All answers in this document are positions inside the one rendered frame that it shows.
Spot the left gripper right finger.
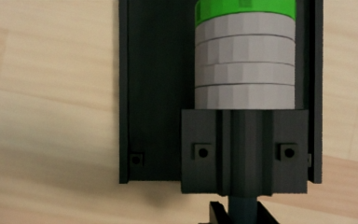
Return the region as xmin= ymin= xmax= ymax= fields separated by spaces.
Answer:
xmin=257 ymin=201 xmax=280 ymax=224

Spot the black flat plate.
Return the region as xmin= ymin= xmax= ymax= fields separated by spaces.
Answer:
xmin=118 ymin=0 xmax=324 ymax=198

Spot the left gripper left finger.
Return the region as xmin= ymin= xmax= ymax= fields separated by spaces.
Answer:
xmin=199 ymin=201 xmax=232 ymax=224

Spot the green ring spacer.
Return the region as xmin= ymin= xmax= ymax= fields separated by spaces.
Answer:
xmin=195 ymin=0 xmax=296 ymax=29

